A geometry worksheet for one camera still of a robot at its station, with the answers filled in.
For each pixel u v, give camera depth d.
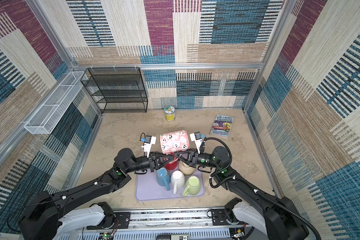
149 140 0.64
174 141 0.62
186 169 0.83
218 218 0.73
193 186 0.75
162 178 0.78
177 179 0.77
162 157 0.64
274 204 0.43
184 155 0.67
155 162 0.62
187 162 0.64
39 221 0.40
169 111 1.08
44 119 0.71
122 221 0.73
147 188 0.83
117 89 1.08
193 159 0.62
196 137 0.64
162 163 0.66
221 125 1.08
